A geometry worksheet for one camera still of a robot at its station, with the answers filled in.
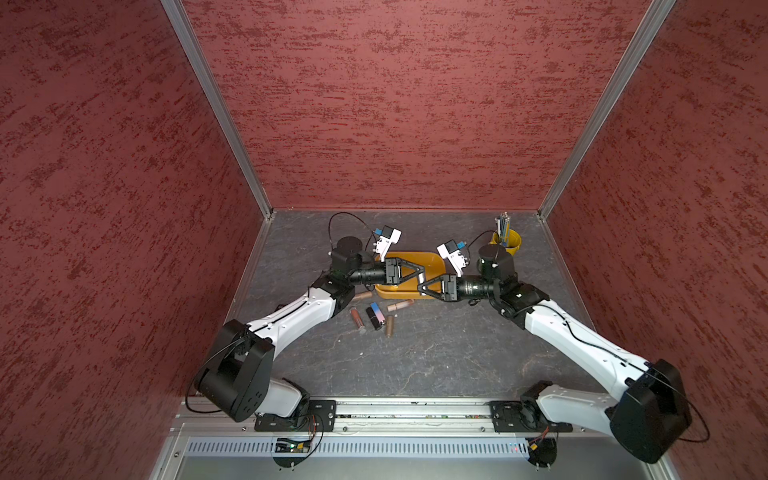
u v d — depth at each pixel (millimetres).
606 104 887
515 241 1001
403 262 701
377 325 895
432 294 685
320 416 739
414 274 711
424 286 709
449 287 643
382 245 710
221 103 881
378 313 917
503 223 957
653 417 397
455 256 691
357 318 917
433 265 710
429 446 710
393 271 670
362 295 952
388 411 757
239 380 421
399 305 934
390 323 895
